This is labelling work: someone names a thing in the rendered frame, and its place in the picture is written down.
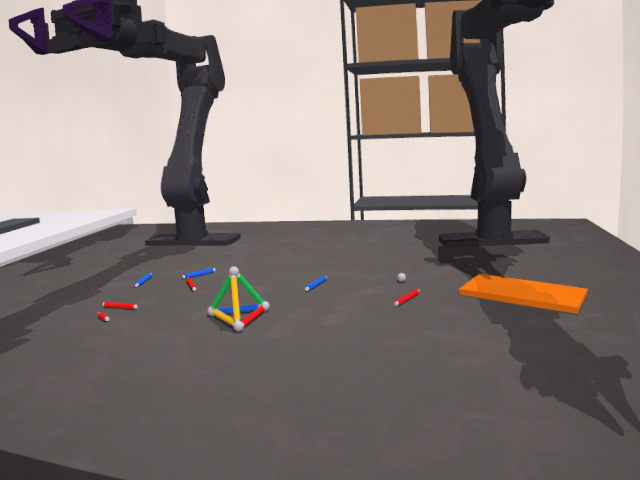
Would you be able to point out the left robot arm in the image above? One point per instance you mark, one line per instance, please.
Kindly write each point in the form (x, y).
(498, 177)

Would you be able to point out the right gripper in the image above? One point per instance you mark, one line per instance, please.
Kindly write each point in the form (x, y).
(69, 37)

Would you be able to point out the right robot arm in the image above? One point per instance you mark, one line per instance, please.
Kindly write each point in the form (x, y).
(199, 86)

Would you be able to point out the yellow rod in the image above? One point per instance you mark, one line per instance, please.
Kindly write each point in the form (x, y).
(235, 298)
(224, 317)

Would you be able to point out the orange flat bar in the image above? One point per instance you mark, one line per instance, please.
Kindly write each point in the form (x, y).
(523, 292)

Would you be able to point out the blue rod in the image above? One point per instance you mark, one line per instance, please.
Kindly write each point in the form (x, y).
(143, 280)
(198, 273)
(241, 308)
(316, 283)

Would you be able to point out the green magnetic rod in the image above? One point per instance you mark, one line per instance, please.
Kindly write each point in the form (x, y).
(221, 293)
(249, 289)

